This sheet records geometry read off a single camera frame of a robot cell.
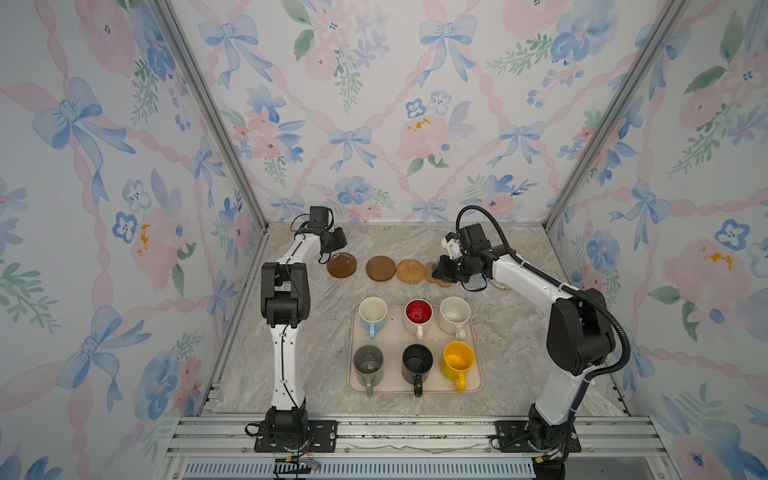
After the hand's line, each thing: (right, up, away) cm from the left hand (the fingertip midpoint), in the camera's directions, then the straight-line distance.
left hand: (344, 236), depth 108 cm
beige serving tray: (+17, -32, -17) cm, 40 cm away
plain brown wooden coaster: (+13, -11, -1) cm, 18 cm away
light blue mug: (+11, -24, -18) cm, 32 cm away
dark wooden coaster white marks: (-1, -11, +2) cm, 11 cm away
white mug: (+37, -25, -14) cm, 47 cm away
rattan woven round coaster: (+24, -13, -2) cm, 27 cm away
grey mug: (+11, -38, -26) cm, 47 cm away
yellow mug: (+36, -36, -23) cm, 56 cm away
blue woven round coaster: (+40, -14, -27) cm, 50 cm away
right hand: (+29, -12, -17) cm, 36 cm away
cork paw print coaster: (+30, -11, -3) cm, 33 cm away
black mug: (+24, -36, -24) cm, 50 cm away
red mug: (+25, -25, -15) cm, 39 cm away
